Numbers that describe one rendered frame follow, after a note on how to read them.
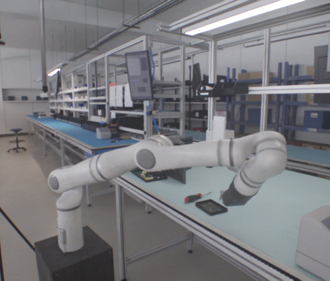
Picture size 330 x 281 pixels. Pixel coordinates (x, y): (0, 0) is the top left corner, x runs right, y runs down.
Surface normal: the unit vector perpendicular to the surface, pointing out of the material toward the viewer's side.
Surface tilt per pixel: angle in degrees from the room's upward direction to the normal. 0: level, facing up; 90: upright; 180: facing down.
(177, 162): 111
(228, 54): 90
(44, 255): 0
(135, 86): 101
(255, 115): 90
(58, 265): 0
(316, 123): 90
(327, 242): 90
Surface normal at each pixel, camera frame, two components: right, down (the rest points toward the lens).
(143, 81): -0.50, 0.32
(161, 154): -0.31, 0.18
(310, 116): -0.82, 0.09
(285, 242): 0.00, -0.99
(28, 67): 0.57, 0.13
